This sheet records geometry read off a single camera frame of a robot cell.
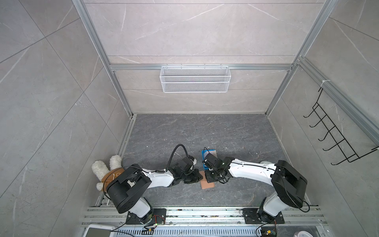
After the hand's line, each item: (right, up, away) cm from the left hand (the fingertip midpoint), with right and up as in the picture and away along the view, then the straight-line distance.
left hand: (205, 176), depth 85 cm
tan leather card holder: (-1, -3, -2) cm, 4 cm away
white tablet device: (-50, -18, -18) cm, 57 cm away
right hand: (+2, -1, +1) cm, 3 cm away
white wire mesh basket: (-6, +63, +16) cm, 65 cm away
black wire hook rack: (+56, +18, -26) cm, 64 cm away
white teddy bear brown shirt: (-54, +3, -8) cm, 55 cm away
